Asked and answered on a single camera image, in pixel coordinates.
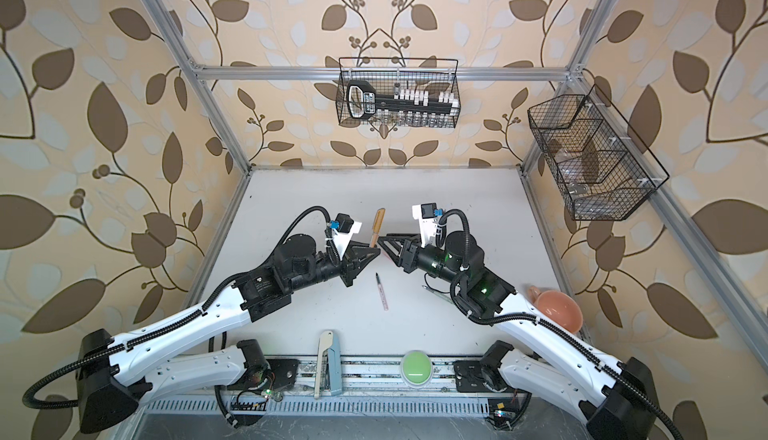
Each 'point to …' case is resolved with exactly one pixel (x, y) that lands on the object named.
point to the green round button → (416, 368)
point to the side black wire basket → (603, 169)
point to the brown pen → (377, 227)
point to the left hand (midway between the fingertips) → (379, 249)
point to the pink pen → (383, 297)
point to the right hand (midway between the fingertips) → (383, 242)
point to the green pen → (439, 294)
